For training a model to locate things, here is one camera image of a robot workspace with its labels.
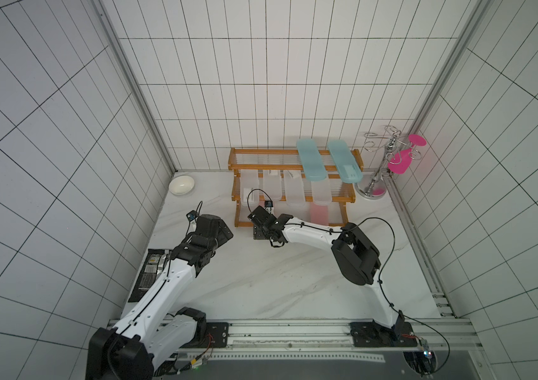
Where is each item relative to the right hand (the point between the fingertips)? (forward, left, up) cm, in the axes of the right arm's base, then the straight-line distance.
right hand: (256, 232), depth 95 cm
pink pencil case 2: (+12, -27, -3) cm, 30 cm away
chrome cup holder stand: (+30, -54, -2) cm, 62 cm away
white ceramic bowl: (+22, +38, +2) cm, 44 cm away
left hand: (-8, +13, +9) cm, 18 cm away
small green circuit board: (-38, -56, -3) cm, 68 cm away
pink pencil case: (+6, -3, +12) cm, 14 cm away
